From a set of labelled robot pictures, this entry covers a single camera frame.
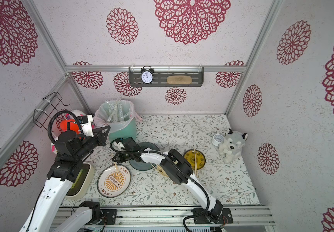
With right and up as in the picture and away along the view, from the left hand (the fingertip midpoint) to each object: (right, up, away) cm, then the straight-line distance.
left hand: (110, 128), depth 68 cm
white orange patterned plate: (-7, -33, +15) cm, 37 cm away
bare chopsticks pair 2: (+19, -24, +21) cm, 37 cm away
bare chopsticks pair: (-2, -28, +17) cm, 33 cm away
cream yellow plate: (+24, -26, +21) cm, 42 cm away
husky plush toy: (+65, -10, +15) cm, 67 cm away
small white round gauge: (+63, -8, +33) cm, 72 cm away
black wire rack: (-37, +11, +10) cm, 40 cm away
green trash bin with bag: (-2, +8, +21) cm, 23 cm away
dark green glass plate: (+11, -23, +21) cm, 33 cm away
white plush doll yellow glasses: (-34, -11, +10) cm, 37 cm away
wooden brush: (+35, +30, +22) cm, 51 cm away
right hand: (-7, -18, +19) cm, 28 cm away
